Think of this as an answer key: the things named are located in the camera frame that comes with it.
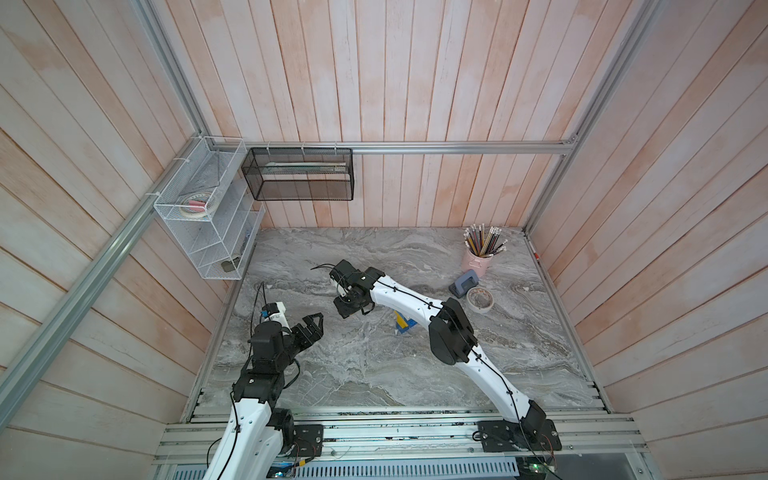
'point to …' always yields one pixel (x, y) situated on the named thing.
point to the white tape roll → (479, 299)
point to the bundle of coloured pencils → (475, 240)
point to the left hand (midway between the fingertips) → (313, 324)
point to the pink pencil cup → (471, 261)
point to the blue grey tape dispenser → (464, 283)
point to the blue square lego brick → (403, 330)
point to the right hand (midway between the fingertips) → (344, 307)
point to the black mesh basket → (300, 173)
